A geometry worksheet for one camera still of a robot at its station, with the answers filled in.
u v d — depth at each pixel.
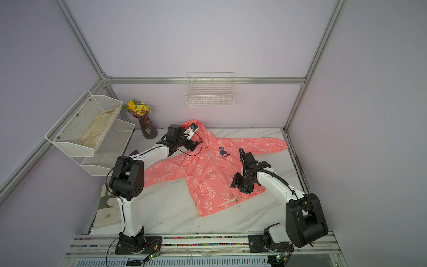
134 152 1.07
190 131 0.86
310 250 0.73
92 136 0.76
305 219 0.42
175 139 0.79
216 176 0.95
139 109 0.98
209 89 0.95
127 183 0.54
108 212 0.83
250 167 0.65
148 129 1.11
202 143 1.11
